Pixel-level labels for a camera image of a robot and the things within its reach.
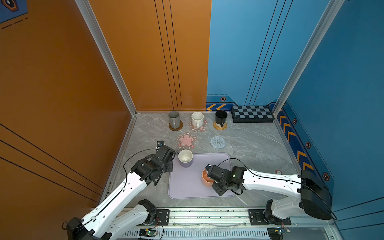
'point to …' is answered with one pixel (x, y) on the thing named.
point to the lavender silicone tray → (188, 183)
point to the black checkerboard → (252, 113)
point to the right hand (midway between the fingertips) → (215, 187)
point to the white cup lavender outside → (185, 157)
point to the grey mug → (174, 119)
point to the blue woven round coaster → (217, 142)
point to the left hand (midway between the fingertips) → (167, 161)
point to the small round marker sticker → (278, 172)
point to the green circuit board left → (148, 232)
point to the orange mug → (207, 181)
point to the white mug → (197, 119)
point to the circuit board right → (277, 233)
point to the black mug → (220, 117)
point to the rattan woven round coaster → (219, 127)
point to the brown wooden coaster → (177, 129)
